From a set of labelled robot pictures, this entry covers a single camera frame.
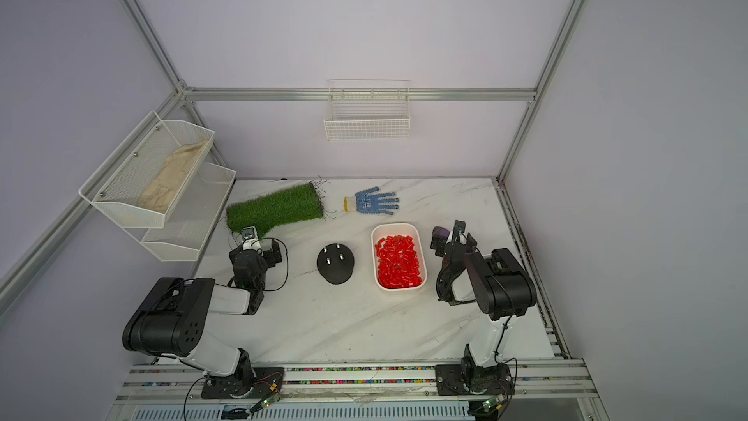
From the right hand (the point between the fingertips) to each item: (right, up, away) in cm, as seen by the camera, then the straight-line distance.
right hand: (456, 235), depth 97 cm
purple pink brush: (-8, -1, -9) cm, 12 cm away
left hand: (-66, -3, -3) cm, 66 cm away
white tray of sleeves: (-20, -8, -1) cm, 21 cm away
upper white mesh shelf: (-89, +16, -21) cm, 93 cm away
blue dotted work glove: (-31, +11, +16) cm, 37 cm away
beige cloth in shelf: (-84, +14, -20) cm, 88 cm away
